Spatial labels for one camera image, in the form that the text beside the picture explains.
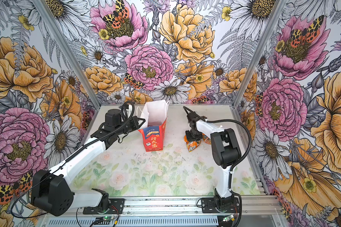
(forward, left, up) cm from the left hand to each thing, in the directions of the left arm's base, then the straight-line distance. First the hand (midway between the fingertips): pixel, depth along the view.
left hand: (145, 124), depth 81 cm
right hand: (-1, -28, -20) cm, 35 cm away
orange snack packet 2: (+1, -37, -19) cm, 42 cm away
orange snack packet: (-4, -27, -18) cm, 33 cm away
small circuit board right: (-42, -42, -23) cm, 64 cm away
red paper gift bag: (+13, -4, -5) cm, 15 cm away
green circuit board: (-41, +17, -23) cm, 50 cm away
